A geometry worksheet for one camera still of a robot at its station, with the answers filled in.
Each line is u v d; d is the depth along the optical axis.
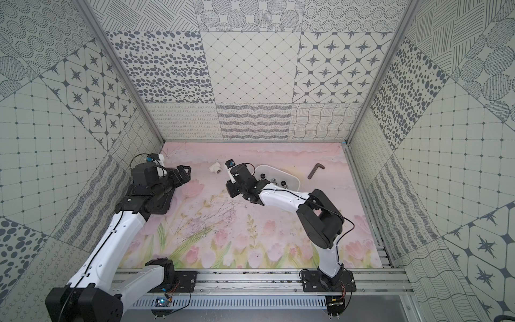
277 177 1.01
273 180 1.04
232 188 0.78
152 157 0.68
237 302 0.70
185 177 0.71
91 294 0.39
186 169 0.76
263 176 1.04
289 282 0.76
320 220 0.48
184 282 0.73
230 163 0.78
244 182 0.69
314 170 1.08
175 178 0.69
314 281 0.74
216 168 1.05
